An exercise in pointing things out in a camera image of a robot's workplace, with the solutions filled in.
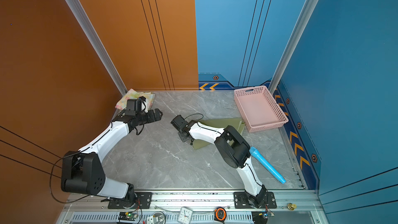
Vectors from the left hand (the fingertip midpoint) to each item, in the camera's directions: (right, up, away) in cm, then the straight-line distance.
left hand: (156, 112), depth 90 cm
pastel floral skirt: (-25, +12, +22) cm, 35 cm away
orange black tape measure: (+35, -44, -23) cm, 60 cm away
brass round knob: (+68, -42, -20) cm, 82 cm away
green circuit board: (-7, -47, -19) cm, 51 cm away
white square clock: (+19, -45, -22) cm, 53 cm away
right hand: (+18, -13, +6) cm, 23 cm away
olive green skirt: (+49, -7, +10) cm, 51 cm away
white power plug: (+7, -42, -28) cm, 51 cm away
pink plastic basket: (+67, +1, +20) cm, 70 cm away
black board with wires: (+54, -47, -20) cm, 74 cm away
